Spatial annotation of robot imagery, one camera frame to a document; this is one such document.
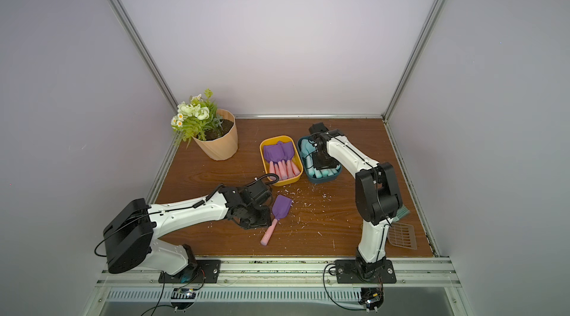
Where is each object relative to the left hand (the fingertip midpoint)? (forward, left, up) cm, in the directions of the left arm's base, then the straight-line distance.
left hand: (272, 225), depth 79 cm
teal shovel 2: (+21, -19, +1) cm, 28 cm away
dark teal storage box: (+20, -15, 0) cm, 25 cm away
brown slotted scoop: (-1, -49, -4) cm, 49 cm away
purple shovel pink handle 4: (+23, -9, 0) cm, 25 cm away
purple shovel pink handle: (+23, +1, +1) cm, 23 cm away
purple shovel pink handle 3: (+34, -5, 0) cm, 35 cm away
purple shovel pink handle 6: (+23, -3, +2) cm, 23 cm away
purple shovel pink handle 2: (+32, +2, 0) cm, 32 cm away
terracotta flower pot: (+29, +23, +12) cm, 39 cm away
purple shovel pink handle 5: (+24, -6, +1) cm, 25 cm away
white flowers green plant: (+31, +28, +25) cm, 49 cm away
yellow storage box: (+30, -9, -1) cm, 31 cm away
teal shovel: (+35, -14, 0) cm, 38 cm away
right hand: (+27, -22, +5) cm, 35 cm away
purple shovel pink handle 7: (+7, -3, -2) cm, 7 cm away
